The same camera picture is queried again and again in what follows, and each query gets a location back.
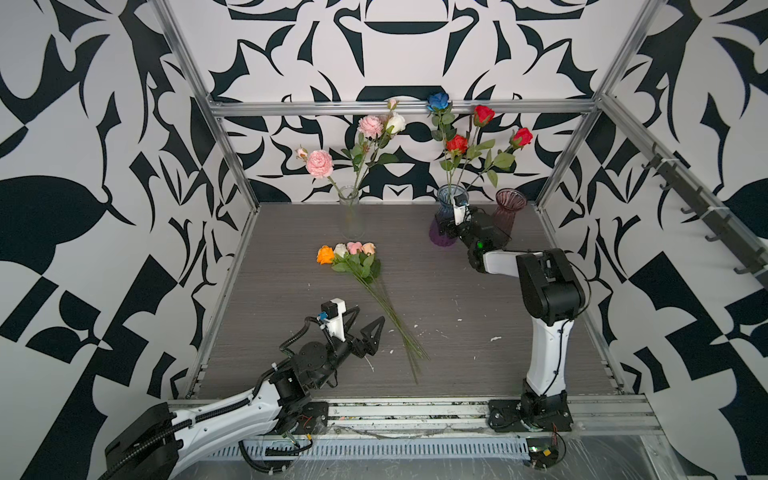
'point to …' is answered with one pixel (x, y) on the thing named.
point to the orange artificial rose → (325, 255)
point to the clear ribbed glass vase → (352, 219)
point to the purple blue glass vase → (445, 214)
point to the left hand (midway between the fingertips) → (372, 310)
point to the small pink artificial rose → (353, 246)
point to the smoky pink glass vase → (508, 202)
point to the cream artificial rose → (340, 249)
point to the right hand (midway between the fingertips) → (454, 205)
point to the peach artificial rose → (368, 248)
